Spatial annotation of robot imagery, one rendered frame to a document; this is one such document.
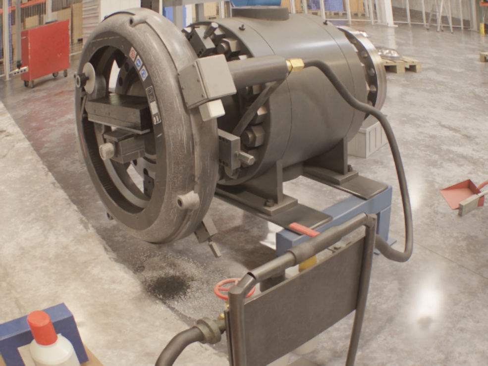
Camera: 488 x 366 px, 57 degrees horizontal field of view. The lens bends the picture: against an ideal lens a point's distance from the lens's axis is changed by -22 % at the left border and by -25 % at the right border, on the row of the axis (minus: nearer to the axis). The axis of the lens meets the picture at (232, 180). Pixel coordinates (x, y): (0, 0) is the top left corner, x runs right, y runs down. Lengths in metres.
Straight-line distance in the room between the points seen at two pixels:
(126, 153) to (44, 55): 5.53
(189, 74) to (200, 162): 0.23
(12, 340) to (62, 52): 6.43
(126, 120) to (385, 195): 0.99
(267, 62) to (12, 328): 0.98
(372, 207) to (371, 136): 1.18
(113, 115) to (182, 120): 0.30
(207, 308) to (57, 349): 1.24
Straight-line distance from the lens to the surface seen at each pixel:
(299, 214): 1.79
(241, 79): 1.34
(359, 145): 3.05
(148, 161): 1.76
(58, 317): 0.78
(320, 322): 1.14
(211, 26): 1.37
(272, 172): 1.79
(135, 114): 1.46
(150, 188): 1.78
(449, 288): 1.88
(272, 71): 1.41
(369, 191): 1.96
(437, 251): 2.12
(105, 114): 1.64
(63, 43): 7.05
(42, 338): 0.59
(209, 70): 1.28
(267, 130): 1.65
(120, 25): 1.53
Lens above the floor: 1.03
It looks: 22 degrees down
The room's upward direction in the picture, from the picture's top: 4 degrees counter-clockwise
